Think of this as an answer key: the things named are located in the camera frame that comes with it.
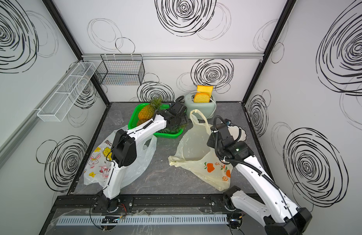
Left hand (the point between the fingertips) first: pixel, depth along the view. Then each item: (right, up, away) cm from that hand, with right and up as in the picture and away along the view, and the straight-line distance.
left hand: (183, 120), depth 94 cm
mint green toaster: (+17, +8, +4) cm, 19 cm away
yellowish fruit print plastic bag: (+8, -22, -10) cm, 25 cm away
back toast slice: (+18, +22, +7) cm, 29 cm away
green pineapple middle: (-6, -7, +5) cm, 11 cm away
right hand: (+16, -8, -20) cm, 27 cm away
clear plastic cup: (-49, +2, +13) cm, 51 cm away
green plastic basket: (-34, +1, +5) cm, 35 cm away
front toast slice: (+12, +15, +2) cm, 20 cm away
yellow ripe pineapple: (-26, +5, +7) cm, 27 cm away
